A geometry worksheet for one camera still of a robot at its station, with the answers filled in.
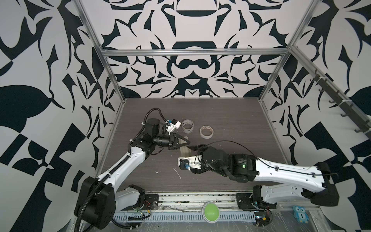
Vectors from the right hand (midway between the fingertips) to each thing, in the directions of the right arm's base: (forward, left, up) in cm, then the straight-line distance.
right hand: (189, 150), depth 64 cm
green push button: (-21, -10, -24) cm, 33 cm away
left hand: (+5, -1, -2) cm, 5 cm away
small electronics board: (-23, -35, -28) cm, 50 cm away
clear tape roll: (+31, +1, -26) cm, 40 cm away
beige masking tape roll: (+26, -12, -27) cm, 39 cm away
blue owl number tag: (-22, -52, -26) cm, 62 cm away
